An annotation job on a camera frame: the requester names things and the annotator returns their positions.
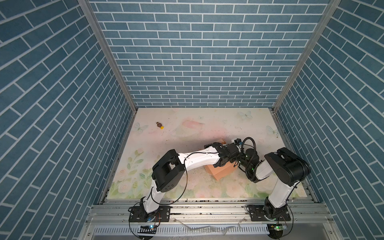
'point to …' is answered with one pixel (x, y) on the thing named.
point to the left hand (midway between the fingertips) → (206, 148)
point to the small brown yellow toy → (160, 125)
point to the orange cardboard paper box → (223, 171)
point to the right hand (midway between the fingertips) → (225, 145)
